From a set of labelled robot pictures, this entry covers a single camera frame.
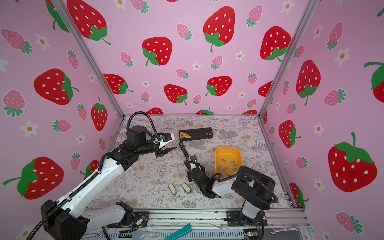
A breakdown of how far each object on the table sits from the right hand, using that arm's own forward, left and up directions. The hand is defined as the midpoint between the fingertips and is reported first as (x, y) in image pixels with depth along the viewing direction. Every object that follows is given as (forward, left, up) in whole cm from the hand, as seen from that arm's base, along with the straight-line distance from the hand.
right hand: (189, 165), depth 87 cm
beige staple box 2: (-12, 0, -3) cm, 13 cm away
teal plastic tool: (-31, -3, -6) cm, 32 cm away
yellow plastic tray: (+9, -24, -6) cm, 27 cm away
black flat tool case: (+27, -1, -3) cm, 27 cm away
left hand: (+3, +7, +22) cm, 23 cm away
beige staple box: (-14, +7, -3) cm, 16 cm away
